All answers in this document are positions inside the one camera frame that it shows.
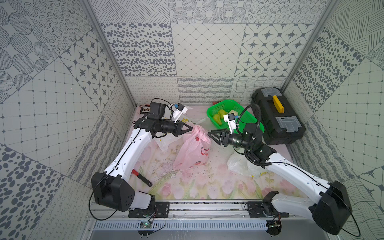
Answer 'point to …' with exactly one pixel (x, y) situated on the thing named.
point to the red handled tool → (142, 178)
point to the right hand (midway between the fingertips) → (210, 135)
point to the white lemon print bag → (238, 163)
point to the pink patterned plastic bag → (194, 150)
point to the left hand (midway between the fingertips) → (195, 130)
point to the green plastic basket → (217, 110)
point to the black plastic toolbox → (280, 125)
